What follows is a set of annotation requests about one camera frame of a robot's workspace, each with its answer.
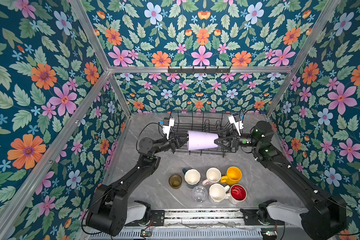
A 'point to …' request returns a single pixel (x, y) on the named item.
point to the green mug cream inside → (192, 176)
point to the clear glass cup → (199, 194)
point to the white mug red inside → (237, 193)
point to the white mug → (217, 192)
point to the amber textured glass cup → (175, 181)
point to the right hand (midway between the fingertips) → (216, 137)
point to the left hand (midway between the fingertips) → (192, 137)
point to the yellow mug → (233, 175)
